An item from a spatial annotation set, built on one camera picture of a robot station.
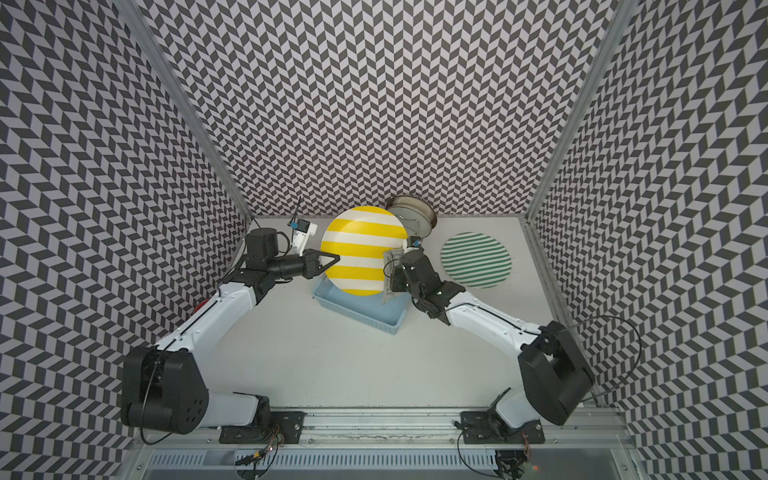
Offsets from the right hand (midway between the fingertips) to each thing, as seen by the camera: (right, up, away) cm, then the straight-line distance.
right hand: (397, 273), depth 85 cm
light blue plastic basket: (-9, -11, +6) cm, 16 cm away
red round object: (-63, -11, +10) cm, 65 cm away
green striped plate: (+26, +3, +12) cm, 29 cm away
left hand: (-16, +4, -6) cm, 17 cm away
